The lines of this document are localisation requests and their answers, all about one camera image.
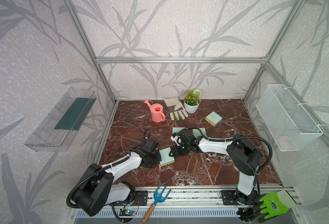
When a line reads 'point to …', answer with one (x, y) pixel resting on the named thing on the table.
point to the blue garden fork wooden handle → (157, 198)
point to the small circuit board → (130, 212)
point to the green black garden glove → (274, 205)
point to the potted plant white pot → (192, 101)
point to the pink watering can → (157, 115)
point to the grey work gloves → (177, 110)
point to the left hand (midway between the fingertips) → (161, 160)
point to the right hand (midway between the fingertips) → (169, 154)
